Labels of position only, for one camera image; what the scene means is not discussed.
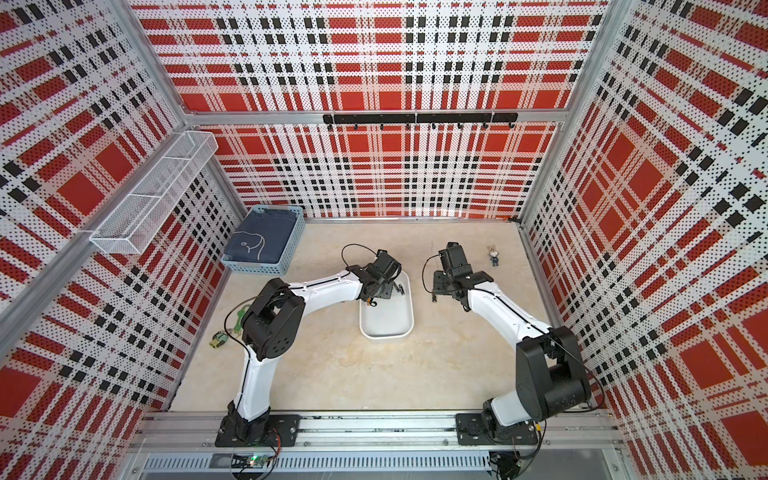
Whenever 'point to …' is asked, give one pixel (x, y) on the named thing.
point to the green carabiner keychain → (219, 337)
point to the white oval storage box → (391, 318)
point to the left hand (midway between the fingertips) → (384, 284)
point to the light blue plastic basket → (291, 247)
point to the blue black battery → (401, 289)
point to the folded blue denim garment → (262, 236)
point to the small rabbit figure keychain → (493, 254)
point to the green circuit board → (253, 461)
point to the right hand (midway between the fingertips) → (449, 279)
